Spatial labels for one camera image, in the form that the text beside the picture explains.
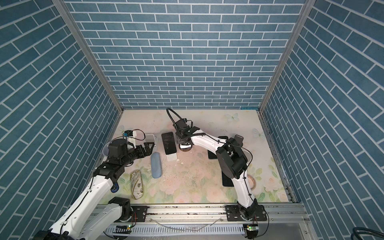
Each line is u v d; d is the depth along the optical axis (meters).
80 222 0.43
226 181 0.85
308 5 0.70
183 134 0.72
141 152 0.70
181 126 0.74
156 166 0.88
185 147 0.94
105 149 0.91
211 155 0.96
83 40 0.82
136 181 0.81
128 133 0.68
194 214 0.75
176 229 0.71
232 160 0.53
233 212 0.74
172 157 0.93
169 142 0.88
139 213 0.74
